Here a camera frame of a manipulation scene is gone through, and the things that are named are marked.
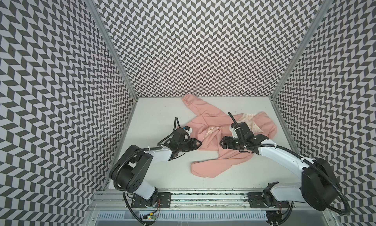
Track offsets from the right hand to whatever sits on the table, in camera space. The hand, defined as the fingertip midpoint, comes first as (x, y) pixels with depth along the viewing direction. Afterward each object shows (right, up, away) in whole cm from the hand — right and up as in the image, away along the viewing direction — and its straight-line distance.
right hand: (226, 142), depth 86 cm
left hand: (-15, -1, +1) cm, 15 cm away
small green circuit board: (-39, -30, -19) cm, 53 cm away
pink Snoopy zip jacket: (-8, +9, +9) cm, 14 cm away
